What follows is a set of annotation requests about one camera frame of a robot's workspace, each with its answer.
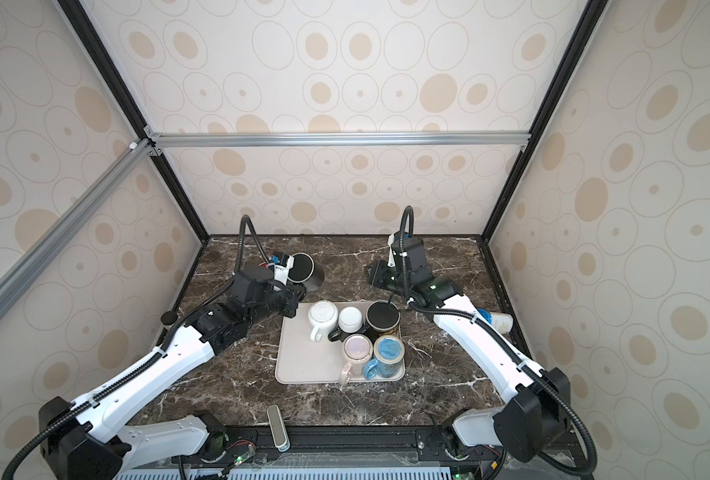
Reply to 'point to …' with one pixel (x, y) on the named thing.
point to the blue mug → (388, 355)
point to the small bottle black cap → (168, 319)
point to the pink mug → (357, 351)
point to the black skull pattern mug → (382, 317)
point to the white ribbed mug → (323, 318)
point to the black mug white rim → (306, 272)
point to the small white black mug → (350, 321)
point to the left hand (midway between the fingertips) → (308, 286)
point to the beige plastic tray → (302, 360)
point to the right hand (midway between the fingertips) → (370, 269)
